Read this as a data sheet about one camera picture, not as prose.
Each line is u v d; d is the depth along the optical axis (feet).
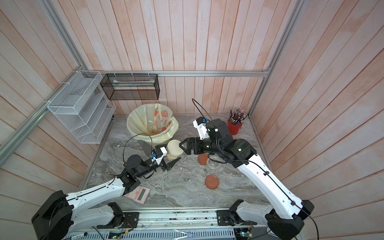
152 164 2.09
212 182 2.79
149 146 3.07
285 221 1.25
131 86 3.41
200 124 1.86
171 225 2.40
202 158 3.13
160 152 1.91
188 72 3.19
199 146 1.82
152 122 3.14
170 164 2.21
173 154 2.07
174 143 2.21
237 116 3.22
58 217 1.30
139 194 2.62
